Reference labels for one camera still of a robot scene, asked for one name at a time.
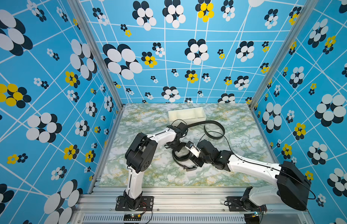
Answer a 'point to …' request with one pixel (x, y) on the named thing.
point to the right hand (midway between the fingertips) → (194, 152)
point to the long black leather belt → (176, 157)
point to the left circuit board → (132, 217)
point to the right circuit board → (252, 218)
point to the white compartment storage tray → (189, 115)
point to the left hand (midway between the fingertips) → (177, 147)
